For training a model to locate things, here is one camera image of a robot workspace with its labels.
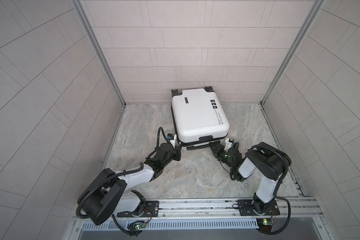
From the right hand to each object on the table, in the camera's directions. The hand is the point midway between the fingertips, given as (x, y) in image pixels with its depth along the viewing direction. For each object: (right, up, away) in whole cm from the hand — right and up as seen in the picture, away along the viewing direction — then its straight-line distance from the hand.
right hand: (207, 145), depth 89 cm
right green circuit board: (+24, -33, -21) cm, 45 cm away
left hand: (-13, 0, -3) cm, 14 cm away
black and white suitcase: (-5, +16, -6) cm, 18 cm away
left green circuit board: (-33, -31, -24) cm, 51 cm away
